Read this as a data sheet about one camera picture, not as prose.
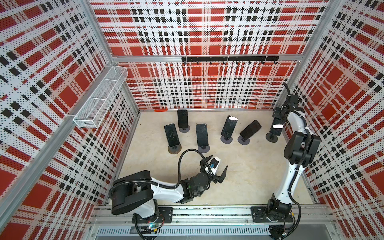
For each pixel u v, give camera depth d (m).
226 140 1.04
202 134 0.92
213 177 0.65
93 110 0.91
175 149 0.98
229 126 0.96
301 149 0.65
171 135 0.89
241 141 1.01
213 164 0.63
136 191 0.49
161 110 1.26
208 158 0.76
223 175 0.69
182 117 1.00
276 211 0.67
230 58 0.88
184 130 1.08
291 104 0.78
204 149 0.98
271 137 1.04
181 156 0.67
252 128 0.94
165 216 0.73
